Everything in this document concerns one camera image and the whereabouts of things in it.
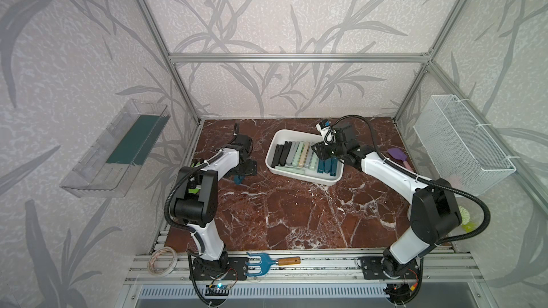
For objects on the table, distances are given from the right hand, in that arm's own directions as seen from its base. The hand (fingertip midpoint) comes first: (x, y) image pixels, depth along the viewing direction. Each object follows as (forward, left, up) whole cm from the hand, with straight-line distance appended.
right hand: (316, 143), depth 89 cm
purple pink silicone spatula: (+5, -43, -17) cm, 47 cm away
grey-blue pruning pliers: (+9, +9, -14) cm, 19 cm away
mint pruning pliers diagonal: (0, +8, -13) cm, 16 cm away
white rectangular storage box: (+14, +16, -12) cm, 24 cm away
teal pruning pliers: (-8, +35, -16) cm, 40 cm away
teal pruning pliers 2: (-3, -3, -15) cm, 15 cm away
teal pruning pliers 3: (-3, -9, -15) cm, 17 cm away
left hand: (-5, +32, -13) cm, 35 cm away
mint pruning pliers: (-1, 0, -14) cm, 14 cm away
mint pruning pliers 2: (-4, +9, -15) cm, 18 cm away
